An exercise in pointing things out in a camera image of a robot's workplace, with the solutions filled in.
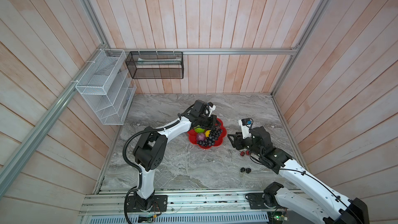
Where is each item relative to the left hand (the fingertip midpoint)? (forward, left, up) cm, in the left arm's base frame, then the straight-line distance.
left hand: (221, 126), depth 86 cm
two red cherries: (-11, -13, -11) cm, 20 cm away
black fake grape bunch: (-2, +3, -3) cm, 5 cm away
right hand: (-7, -5, +3) cm, 9 cm away
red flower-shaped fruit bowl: (+1, +17, -11) cm, 20 cm away
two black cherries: (-20, -14, -12) cm, 27 cm away
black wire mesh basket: (+43, +42, +12) cm, 61 cm away
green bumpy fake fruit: (+3, +13, -8) cm, 15 cm away
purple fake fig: (-1, +11, -9) cm, 15 cm away
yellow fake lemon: (+2, +7, -10) cm, 12 cm away
